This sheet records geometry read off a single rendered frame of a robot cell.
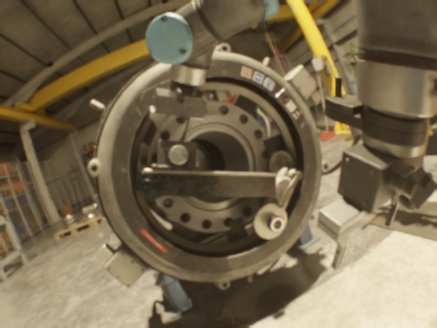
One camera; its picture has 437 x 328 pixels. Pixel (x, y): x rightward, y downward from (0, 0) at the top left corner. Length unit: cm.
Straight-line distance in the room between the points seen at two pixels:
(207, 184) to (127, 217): 24
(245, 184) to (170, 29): 46
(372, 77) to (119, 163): 59
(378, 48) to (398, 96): 4
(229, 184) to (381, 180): 49
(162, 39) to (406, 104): 35
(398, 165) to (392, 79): 8
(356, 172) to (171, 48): 32
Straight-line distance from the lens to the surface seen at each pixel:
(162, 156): 58
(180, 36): 40
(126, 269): 75
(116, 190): 65
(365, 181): 23
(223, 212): 82
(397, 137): 24
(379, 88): 23
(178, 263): 70
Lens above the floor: 69
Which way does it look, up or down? 6 degrees down
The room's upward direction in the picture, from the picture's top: 22 degrees counter-clockwise
